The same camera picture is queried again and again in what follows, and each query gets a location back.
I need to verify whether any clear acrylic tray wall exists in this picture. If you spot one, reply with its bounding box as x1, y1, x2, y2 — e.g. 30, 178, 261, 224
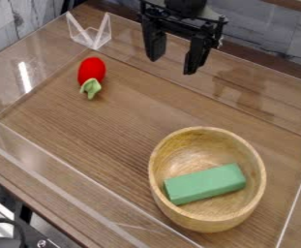
0, 122, 201, 248

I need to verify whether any black device under table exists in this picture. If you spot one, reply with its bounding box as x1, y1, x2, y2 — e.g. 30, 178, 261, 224
0, 218, 61, 248

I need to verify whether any red plush strawberry toy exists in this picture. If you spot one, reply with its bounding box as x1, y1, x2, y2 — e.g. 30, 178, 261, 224
77, 57, 106, 100

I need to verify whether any wooden brown bowl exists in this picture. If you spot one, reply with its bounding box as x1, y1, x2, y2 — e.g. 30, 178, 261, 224
149, 126, 266, 233

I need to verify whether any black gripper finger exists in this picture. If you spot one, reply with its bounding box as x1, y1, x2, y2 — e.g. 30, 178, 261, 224
184, 34, 210, 75
141, 18, 166, 62

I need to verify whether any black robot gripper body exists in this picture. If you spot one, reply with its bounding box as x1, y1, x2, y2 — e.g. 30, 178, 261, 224
140, 0, 229, 48

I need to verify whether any green rectangular block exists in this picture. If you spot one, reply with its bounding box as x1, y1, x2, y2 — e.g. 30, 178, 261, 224
162, 163, 246, 205

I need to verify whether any clear acrylic corner bracket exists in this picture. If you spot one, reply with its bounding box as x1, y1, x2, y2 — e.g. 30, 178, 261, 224
65, 12, 110, 50

